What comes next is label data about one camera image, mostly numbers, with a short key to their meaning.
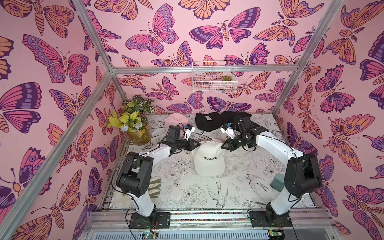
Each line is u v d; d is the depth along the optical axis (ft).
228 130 2.62
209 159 2.74
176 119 3.47
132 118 2.81
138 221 2.36
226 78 3.03
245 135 2.16
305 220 2.46
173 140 2.43
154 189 2.74
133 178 1.57
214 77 3.11
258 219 2.40
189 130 2.73
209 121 3.81
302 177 1.53
